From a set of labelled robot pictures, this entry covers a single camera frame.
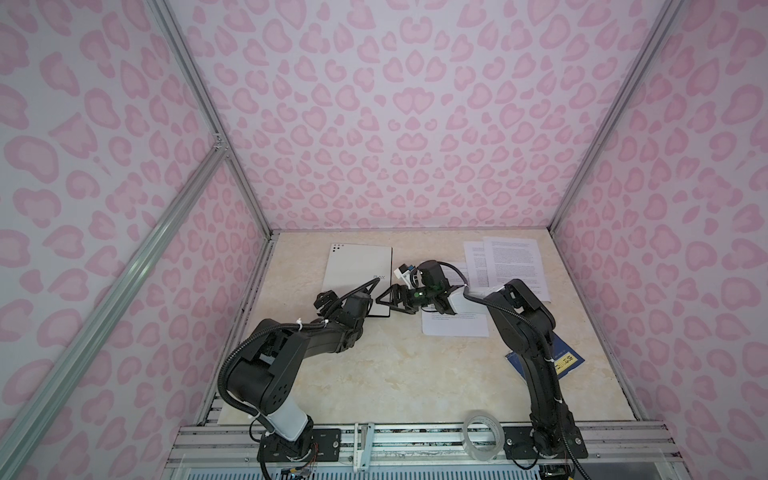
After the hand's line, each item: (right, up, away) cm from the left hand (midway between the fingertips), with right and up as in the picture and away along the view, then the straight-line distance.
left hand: (326, 300), depth 92 cm
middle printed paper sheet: (+51, +7, +14) cm, 53 cm away
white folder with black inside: (+4, +9, +19) cm, 22 cm away
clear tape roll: (+43, -33, -22) cm, 58 cm away
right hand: (+19, -1, 0) cm, 19 cm away
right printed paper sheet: (+66, +13, +18) cm, 70 cm away
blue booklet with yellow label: (+69, -15, -6) cm, 71 cm away
